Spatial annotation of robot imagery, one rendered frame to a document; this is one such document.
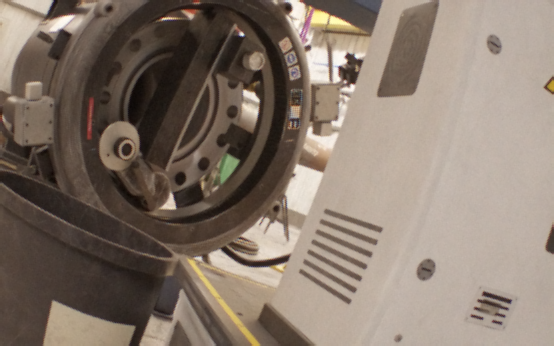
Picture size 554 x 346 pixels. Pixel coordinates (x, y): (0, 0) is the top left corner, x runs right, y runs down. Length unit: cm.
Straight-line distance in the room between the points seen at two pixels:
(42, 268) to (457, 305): 47
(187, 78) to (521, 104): 115
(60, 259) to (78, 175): 86
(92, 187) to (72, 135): 14
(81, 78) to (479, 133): 111
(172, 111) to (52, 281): 97
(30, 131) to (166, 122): 37
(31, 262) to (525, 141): 58
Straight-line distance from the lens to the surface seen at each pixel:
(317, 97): 205
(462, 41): 71
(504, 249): 73
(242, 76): 177
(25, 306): 86
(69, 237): 81
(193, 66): 175
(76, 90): 164
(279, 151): 195
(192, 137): 196
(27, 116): 163
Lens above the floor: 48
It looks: 2 degrees up
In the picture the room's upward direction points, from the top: 21 degrees clockwise
